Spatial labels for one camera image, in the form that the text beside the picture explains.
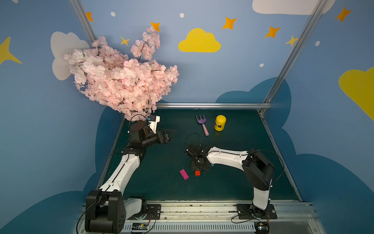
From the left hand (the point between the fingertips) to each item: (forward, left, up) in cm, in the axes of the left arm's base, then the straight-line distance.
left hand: (172, 129), depth 78 cm
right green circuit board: (-41, -48, -27) cm, 69 cm away
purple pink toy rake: (+28, -21, -25) cm, 42 cm away
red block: (-15, -15, -23) cm, 32 cm away
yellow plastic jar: (+19, -32, -17) cm, 41 cm away
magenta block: (-16, -7, -24) cm, 30 cm away
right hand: (-11, -15, -24) cm, 30 cm away
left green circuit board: (-42, +14, -26) cm, 51 cm away
